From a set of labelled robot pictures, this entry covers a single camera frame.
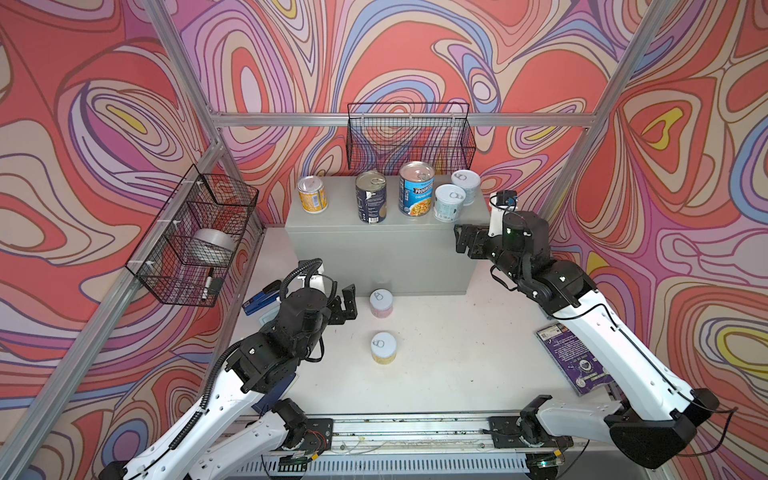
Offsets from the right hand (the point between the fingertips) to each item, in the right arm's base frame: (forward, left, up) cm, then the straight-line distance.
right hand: (473, 235), depth 69 cm
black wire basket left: (+17, +71, -1) cm, 73 cm away
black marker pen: (-5, +65, -9) cm, 66 cm away
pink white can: (0, +23, -31) cm, 38 cm away
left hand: (-9, +31, -6) cm, 33 cm away
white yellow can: (-15, +22, -30) cm, 40 cm away
